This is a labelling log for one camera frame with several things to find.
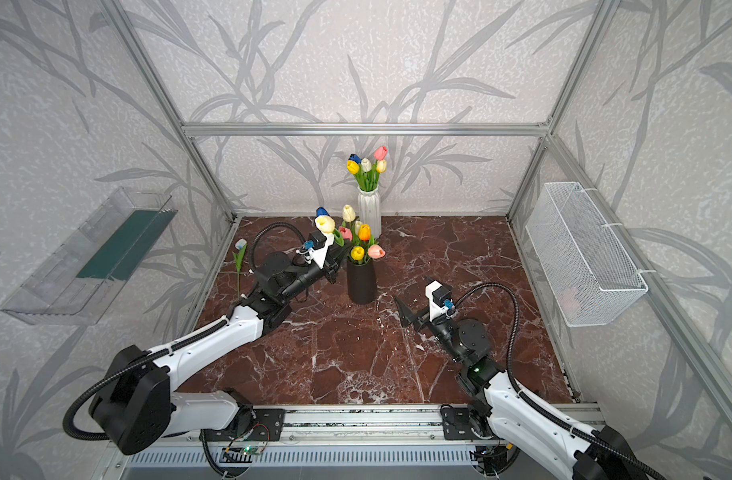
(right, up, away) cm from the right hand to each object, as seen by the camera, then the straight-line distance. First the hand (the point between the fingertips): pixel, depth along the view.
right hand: (413, 277), depth 73 cm
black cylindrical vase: (-14, -4, +16) cm, 22 cm away
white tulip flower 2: (-16, +16, +3) cm, 23 cm away
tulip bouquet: (-14, +8, +5) cm, 17 cm away
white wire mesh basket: (+35, +1, -12) cm, 38 cm away
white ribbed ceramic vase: (-12, +20, +29) cm, 37 cm away
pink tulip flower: (-9, +35, +14) cm, 39 cm away
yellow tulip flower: (-8, +32, +18) cm, 38 cm away
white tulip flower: (-13, +32, +18) cm, 39 cm away
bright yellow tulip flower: (-16, +30, +12) cm, 36 cm away
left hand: (-15, +10, 0) cm, 18 cm away
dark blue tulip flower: (-16, +34, +15) cm, 40 cm away
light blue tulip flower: (-60, +7, +36) cm, 70 cm away
